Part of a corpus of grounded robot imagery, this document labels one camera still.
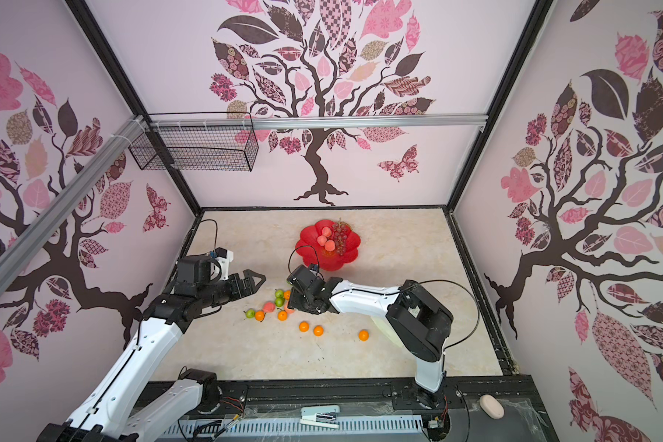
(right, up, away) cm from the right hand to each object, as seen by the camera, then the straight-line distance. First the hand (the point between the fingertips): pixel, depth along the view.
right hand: (292, 299), depth 86 cm
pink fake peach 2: (+8, +18, +21) cm, 29 cm away
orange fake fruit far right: (+23, -11, -3) cm, 25 cm away
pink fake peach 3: (+12, +17, +19) cm, 28 cm away
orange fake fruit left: (-11, -6, +2) cm, 12 cm away
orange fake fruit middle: (+8, -10, -1) cm, 13 cm away
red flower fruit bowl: (+5, +14, +17) cm, 22 cm away
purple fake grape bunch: (+16, +22, +20) cm, 34 cm away
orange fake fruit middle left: (+4, -8, -1) cm, 9 cm away
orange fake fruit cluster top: (-3, 0, +6) cm, 7 cm away
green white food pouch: (+30, -9, -3) cm, 32 cm away
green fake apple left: (-14, -5, +2) cm, 15 cm away
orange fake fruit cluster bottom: (-4, -6, +1) cm, 7 cm away
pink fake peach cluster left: (-8, -3, +4) cm, 10 cm away
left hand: (-9, +6, -9) cm, 14 cm away
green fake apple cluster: (-5, -2, +5) cm, 8 cm away
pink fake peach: (+10, +22, +22) cm, 33 cm away
